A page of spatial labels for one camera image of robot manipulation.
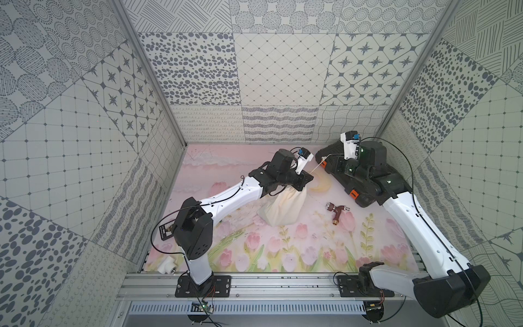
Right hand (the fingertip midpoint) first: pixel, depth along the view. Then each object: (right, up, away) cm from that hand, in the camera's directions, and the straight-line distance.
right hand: (330, 157), depth 75 cm
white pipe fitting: (-61, -41, +1) cm, 74 cm away
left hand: (-7, -6, +4) cm, 10 cm away
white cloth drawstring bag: (-17, -20, +6) cm, 27 cm away
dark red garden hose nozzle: (+9, -24, +18) cm, 31 cm away
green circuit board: (-45, -53, -4) cm, 70 cm away
